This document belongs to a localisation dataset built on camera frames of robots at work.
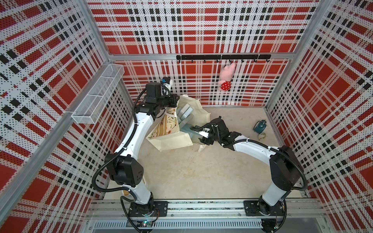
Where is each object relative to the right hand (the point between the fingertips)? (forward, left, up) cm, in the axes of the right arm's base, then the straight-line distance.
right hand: (204, 130), depth 88 cm
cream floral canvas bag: (-6, +22, +5) cm, 24 cm away
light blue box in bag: (+12, +12, +4) cm, 18 cm away
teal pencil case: (0, +6, -6) cm, 9 cm away
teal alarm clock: (+9, -39, -8) cm, 41 cm away
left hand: (+9, +13, +20) cm, 25 cm away
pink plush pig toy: (+32, -15, +18) cm, 39 cm away
